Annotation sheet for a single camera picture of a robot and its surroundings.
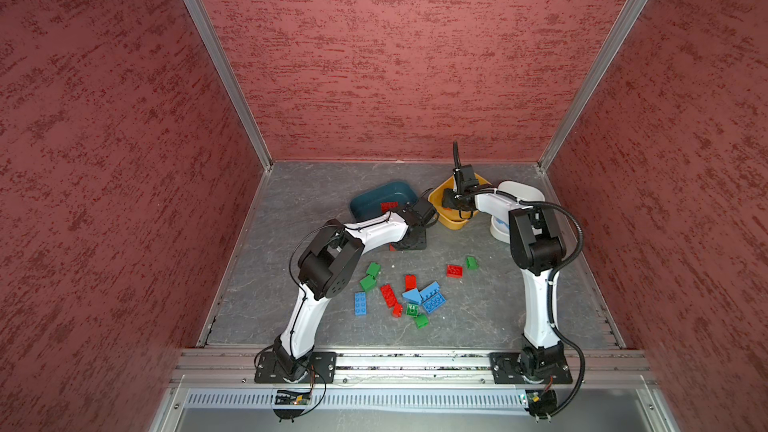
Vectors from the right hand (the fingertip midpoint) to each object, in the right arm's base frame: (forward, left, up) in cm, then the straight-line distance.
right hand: (447, 203), depth 107 cm
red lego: (-1, +23, 0) cm, 23 cm away
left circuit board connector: (-57, +46, -2) cm, 73 cm away
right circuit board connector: (-60, -15, -4) cm, 62 cm away
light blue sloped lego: (-34, +15, 0) cm, 37 cm away
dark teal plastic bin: (+1, +29, +1) cm, 29 cm away
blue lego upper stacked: (-32, +10, +1) cm, 34 cm away
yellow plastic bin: (-10, +1, +4) cm, 10 cm away
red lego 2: (-27, +2, 0) cm, 27 cm away
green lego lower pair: (-29, +28, +1) cm, 41 cm away
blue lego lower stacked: (-35, +9, -1) cm, 37 cm away
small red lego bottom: (-38, +20, +1) cm, 43 cm away
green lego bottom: (-41, +14, +1) cm, 43 cm away
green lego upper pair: (-25, +27, +1) cm, 37 cm away
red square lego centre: (-30, +16, +1) cm, 34 cm away
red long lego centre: (-33, +23, 0) cm, 40 cm away
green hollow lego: (-37, +16, -2) cm, 40 cm away
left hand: (-18, +14, -1) cm, 22 cm away
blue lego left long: (-36, +31, +1) cm, 47 cm away
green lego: (-24, -4, +1) cm, 25 cm away
